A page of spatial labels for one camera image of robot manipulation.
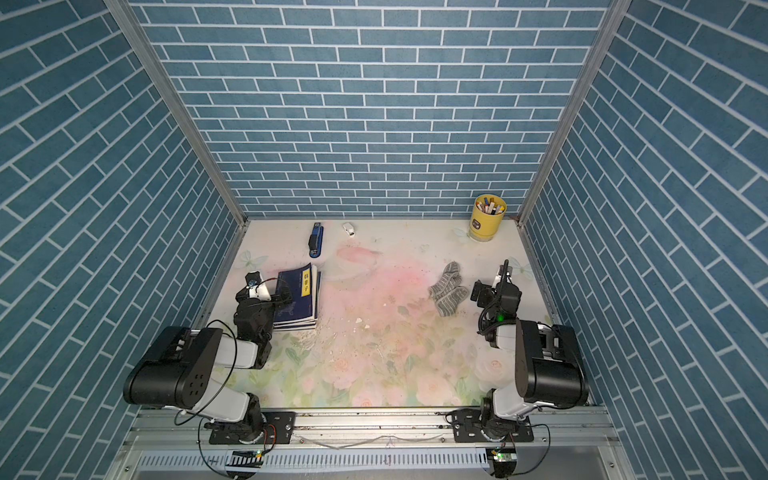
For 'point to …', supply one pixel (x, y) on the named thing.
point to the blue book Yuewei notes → (310, 326)
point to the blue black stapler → (316, 240)
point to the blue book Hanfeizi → (295, 297)
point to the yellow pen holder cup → (488, 212)
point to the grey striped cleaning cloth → (448, 293)
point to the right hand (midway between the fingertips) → (497, 284)
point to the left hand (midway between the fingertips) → (275, 279)
